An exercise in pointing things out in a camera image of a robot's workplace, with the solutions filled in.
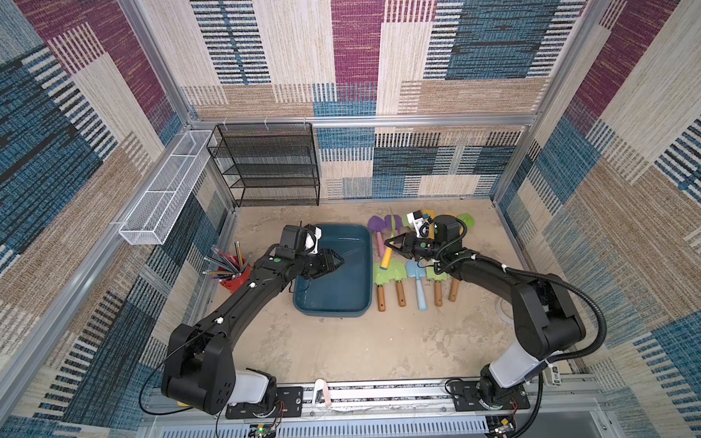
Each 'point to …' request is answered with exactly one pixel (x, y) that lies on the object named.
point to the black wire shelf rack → (268, 164)
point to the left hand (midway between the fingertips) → (341, 262)
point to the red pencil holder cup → (232, 271)
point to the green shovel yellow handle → (467, 219)
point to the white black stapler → (556, 378)
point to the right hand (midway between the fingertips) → (390, 246)
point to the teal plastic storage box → (347, 289)
